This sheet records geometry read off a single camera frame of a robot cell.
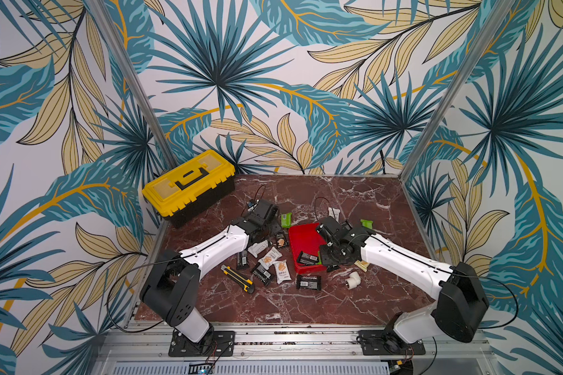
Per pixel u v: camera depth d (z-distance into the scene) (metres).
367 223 1.00
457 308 0.41
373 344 0.73
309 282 0.85
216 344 0.72
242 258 0.90
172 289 0.43
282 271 0.88
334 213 1.03
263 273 0.87
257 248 0.93
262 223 0.67
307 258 0.90
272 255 0.92
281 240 0.96
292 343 0.75
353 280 0.84
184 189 0.91
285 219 1.03
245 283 0.84
